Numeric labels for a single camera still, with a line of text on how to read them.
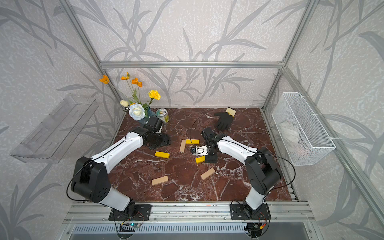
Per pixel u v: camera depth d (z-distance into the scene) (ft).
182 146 3.23
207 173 2.84
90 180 1.42
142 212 2.40
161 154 3.08
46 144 2.09
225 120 3.70
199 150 2.58
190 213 2.47
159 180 2.77
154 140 2.41
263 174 1.49
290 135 2.51
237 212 2.38
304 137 1.98
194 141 3.27
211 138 2.17
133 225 2.31
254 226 2.49
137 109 2.46
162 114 3.46
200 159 3.01
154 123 2.24
